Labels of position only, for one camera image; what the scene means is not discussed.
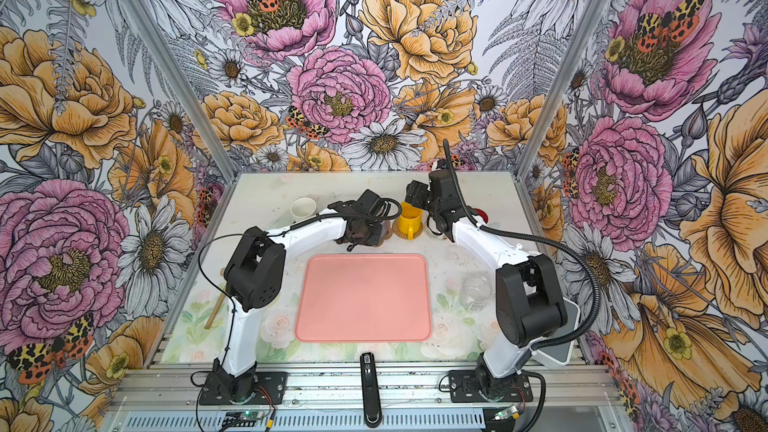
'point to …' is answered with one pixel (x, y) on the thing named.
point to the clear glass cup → (475, 291)
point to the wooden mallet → (208, 323)
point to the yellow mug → (409, 220)
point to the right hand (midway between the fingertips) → (417, 196)
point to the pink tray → (365, 298)
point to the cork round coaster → (396, 231)
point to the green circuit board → (244, 415)
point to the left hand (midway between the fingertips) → (369, 243)
